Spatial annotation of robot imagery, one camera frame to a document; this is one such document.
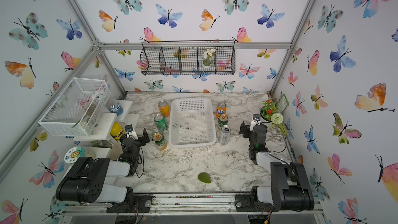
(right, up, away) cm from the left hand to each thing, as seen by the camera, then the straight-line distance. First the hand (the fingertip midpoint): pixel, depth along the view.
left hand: (138, 129), depth 90 cm
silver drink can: (+50, 0, -6) cm, 50 cm away
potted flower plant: (+76, +10, 0) cm, 76 cm away
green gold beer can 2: (+15, -6, -5) cm, 17 cm away
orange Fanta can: (+49, +12, +8) cm, 51 cm away
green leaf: (+38, -24, -8) cm, 46 cm away
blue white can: (-10, +13, -7) cm, 18 cm away
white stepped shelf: (-16, -9, -7) cm, 20 cm away
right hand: (+67, +5, -1) cm, 67 cm away
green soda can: (+12, +3, +3) cm, 13 cm away
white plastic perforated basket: (+30, +2, +14) cm, 33 cm away
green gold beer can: (+49, +5, +3) cm, 50 cm away
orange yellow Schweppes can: (+13, +12, +9) cm, 20 cm away
